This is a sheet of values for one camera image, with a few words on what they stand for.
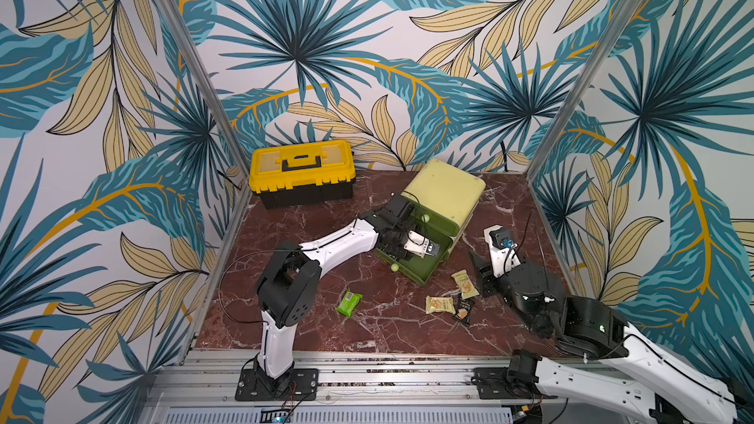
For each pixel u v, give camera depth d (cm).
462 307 86
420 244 75
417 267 88
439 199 86
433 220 83
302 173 97
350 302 86
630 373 43
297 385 72
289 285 49
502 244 51
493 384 73
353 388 74
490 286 56
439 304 86
